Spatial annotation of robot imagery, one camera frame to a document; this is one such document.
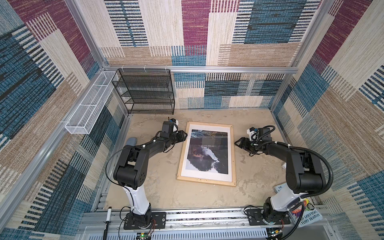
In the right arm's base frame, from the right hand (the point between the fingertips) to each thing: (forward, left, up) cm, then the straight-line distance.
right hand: (239, 145), depth 95 cm
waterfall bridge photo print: (-2, +19, -4) cm, 20 cm away
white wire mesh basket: (-2, +80, +30) cm, 85 cm away
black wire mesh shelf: (+41, +62, +13) cm, 75 cm away
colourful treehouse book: (-38, -26, -2) cm, 46 cm away
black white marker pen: (-40, +70, -2) cm, 81 cm away
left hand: (+8, +33, +5) cm, 34 cm away
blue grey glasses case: (+7, +69, -1) cm, 69 cm away
